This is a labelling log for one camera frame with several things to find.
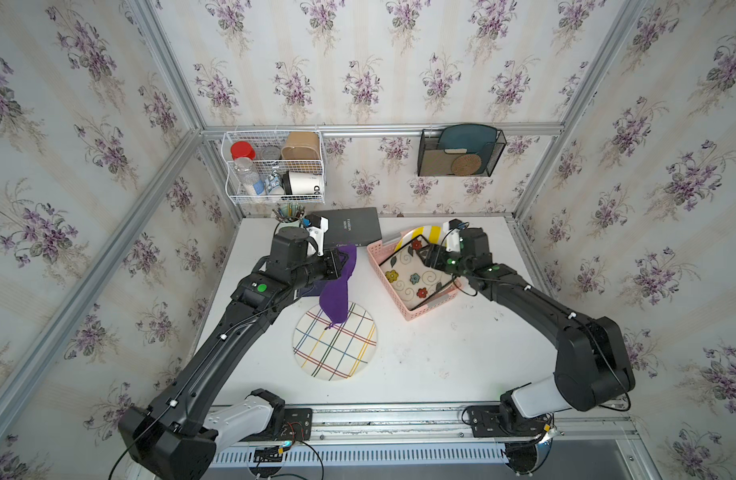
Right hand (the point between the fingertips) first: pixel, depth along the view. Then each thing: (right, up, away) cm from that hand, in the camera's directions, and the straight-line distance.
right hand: (431, 250), depth 87 cm
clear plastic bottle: (-54, +21, -1) cm, 58 cm away
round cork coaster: (+14, +29, +11) cm, 33 cm away
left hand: (-21, -2, -17) cm, 28 cm away
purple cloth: (-27, -12, -15) cm, 33 cm away
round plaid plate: (-27, -29, -3) cm, 40 cm away
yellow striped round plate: (+3, +6, +14) cm, 15 cm away
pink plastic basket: (-15, -1, +17) cm, 23 cm away
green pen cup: (-47, +12, +17) cm, 51 cm away
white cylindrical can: (-39, +21, +5) cm, 45 cm away
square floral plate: (-3, -11, +8) cm, 14 cm away
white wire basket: (-48, +27, +6) cm, 56 cm away
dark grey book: (-25, +9, +26) cm, 37 cm away
